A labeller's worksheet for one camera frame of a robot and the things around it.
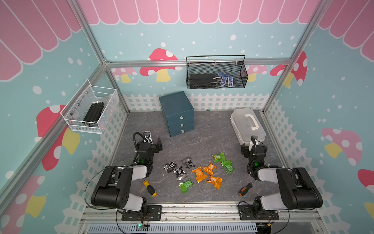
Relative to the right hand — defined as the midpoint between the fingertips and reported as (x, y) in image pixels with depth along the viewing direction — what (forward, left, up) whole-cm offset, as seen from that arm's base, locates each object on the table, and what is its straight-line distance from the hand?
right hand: (252, 143), depth 92 cm
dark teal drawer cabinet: (+14, +47, +14) cm, 51 cm away
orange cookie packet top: (-14, +28, -7) cm, 32 cm away
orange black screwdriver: (-26, +9, -6) cm, 29 cm away
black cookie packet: (-12, +53, -6) cm, 54 cm away
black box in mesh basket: (+27, +32, +28) cm, 51 cm away
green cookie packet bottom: (-23, +43, -6) cm, 49 cm away
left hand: (+2, +64, +2) cm, 64 cm away
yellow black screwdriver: (-25, +63, -6) cm, 68 cm away
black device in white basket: (+1, +86, +29) cm, 91 cm away
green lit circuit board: (-43, +65, -9) cm, 79 cm away
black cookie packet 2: (-17, +45, -7) cm, 49 cm away
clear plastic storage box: (+11, +3, +6) cm, 13 cm away
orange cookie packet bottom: (-22, +25, -6) cm, 34 cm away
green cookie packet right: (-12, +16, -6) cm, 21 cm away
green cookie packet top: (-7, +21, -6) cm, 22 cm away
